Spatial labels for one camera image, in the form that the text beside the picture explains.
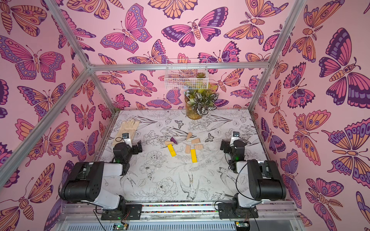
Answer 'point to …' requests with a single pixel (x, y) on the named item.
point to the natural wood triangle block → (189, 135)
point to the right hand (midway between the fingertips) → (231, 140)
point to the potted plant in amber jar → (198, 101)
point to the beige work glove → (127, 126)
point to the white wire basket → (186, 74)
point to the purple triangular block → (172, 139)
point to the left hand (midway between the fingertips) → (134, 140)
